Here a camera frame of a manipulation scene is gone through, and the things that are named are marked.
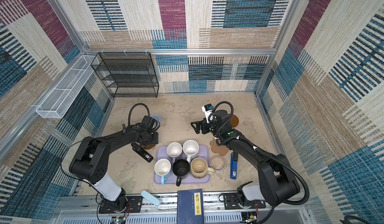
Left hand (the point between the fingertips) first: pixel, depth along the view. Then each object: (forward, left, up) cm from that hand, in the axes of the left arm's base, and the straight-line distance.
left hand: (156, 138), depth 95 cm
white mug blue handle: (-19, -7, +4) cm, 21 cm away
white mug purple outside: (-8, -12, 0) cm, 15 cm away
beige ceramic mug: (-18, -26, -1) cm, 32 cm away
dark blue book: (-36, -21, -1) cm, 42 cm away
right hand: (+1, -26, +14) cm, 30 cm away
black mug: (-19, -16, 0) cm, 25 cm away
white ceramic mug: (-7, -22, +1) cm, 23 cm away
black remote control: (-8, +8, 0) cm, 11 cm away
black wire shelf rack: (+42, +23, +17) cm, 51 cm away
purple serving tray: (-9, -4, -1) cm, 10 cm away
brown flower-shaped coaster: (-8, -40, -1) cm, 41 cm away
